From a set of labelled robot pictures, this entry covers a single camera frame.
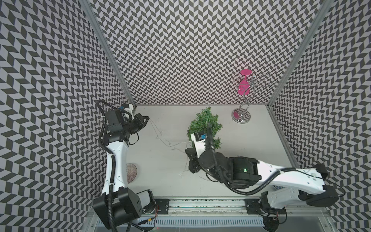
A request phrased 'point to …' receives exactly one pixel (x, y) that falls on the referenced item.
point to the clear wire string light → (164, 140)
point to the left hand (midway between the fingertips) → (149, 118)
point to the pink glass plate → (131, 172)
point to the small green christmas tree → (199, 125)
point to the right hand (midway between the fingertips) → (187, 154)
